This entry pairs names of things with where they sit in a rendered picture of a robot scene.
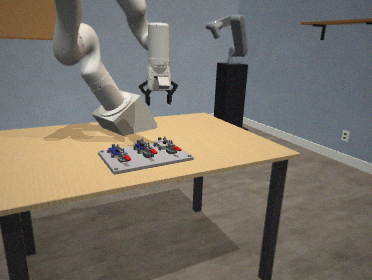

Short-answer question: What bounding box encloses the blue rectangular block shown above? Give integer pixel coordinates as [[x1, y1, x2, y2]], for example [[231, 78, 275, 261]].
[[135, 143, 144, 153], [108, 147, 119, 157]]

